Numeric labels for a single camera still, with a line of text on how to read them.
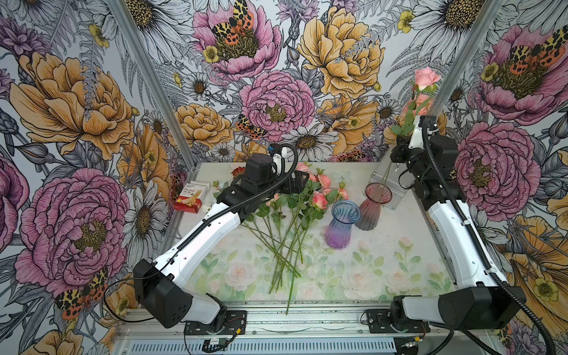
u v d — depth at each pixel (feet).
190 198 3.33
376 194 2.87
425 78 1.93
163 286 1.28
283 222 3.25
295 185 2.13
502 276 1.32
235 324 2.40
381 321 2.44
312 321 2.49
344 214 2.71
